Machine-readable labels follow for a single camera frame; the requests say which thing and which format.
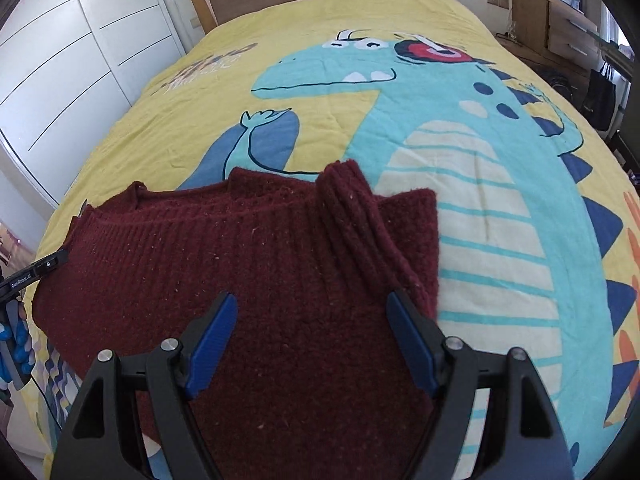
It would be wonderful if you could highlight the maroon knit sweater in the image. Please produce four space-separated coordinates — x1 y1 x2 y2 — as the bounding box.
32 162 438 479

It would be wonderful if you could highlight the blue gloved hand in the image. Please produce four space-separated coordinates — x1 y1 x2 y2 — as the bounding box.
1 297 36 401

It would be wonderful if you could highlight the yellow dinosaur bedspread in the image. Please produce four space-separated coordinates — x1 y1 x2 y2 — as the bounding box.
29 0 639 479

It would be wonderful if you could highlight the white sliding wardrobe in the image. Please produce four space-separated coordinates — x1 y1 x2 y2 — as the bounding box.
1 0 184 207

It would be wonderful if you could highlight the black bag on floor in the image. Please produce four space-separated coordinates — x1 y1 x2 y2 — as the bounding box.
580 62 616 131

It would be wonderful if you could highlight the wooden drawer nightstand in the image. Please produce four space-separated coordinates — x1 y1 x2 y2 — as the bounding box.
511 0 601 70

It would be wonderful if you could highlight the wall socket near nightstand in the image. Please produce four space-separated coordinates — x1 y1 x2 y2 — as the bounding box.
487 0 510 10

